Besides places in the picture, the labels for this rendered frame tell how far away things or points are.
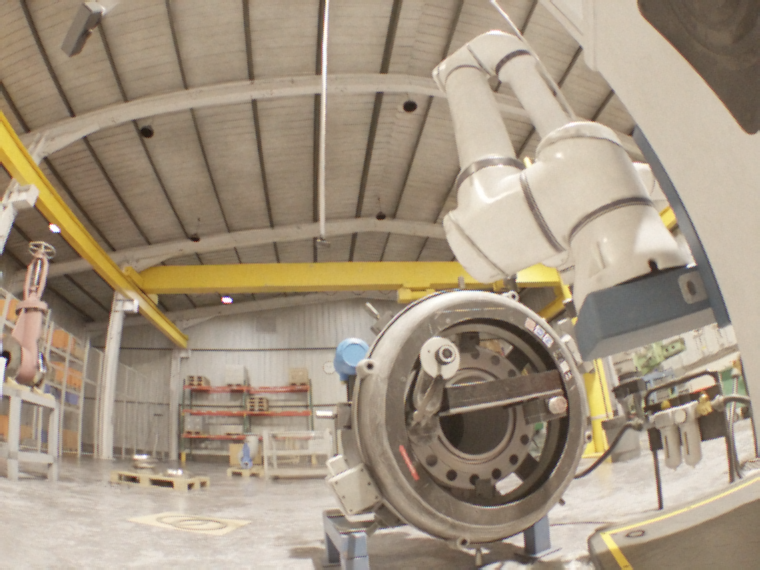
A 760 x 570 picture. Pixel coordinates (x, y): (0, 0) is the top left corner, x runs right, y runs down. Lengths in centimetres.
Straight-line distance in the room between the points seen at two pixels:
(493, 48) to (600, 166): 59
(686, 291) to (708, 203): 24
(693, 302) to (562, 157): 28
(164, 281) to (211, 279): 180
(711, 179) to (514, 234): 39
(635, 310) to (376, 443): 66
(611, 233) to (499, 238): 19
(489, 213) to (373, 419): 56
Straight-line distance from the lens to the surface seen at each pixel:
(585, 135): 60
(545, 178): 59
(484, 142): 76
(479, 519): 103
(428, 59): 959
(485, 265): 63
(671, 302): 49
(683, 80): 27
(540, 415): 105
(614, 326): 46
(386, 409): 93
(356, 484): 94
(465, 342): 119
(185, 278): 1362
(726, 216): 26
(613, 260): 49
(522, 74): 103
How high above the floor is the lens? 54
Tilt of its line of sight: 25 degrees up
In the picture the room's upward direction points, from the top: 6 degrees counter-clockwise
